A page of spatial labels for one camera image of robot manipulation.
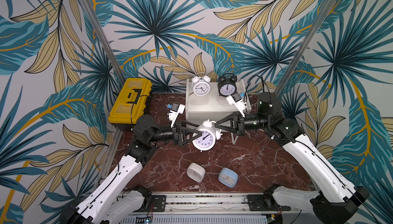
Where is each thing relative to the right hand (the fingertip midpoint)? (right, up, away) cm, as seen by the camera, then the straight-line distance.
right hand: (215, 125), depth 57 cm
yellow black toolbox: (-46, +11, +36) cm, 59 cm away
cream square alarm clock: (-8, -25, +19) cm, 33 cm away
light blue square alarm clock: (+8, -28, +19) cm, 35 cm away
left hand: (-6, -3, -1) cm, 7 cm away
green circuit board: (-32, -46, +15) cm, 58 cm away
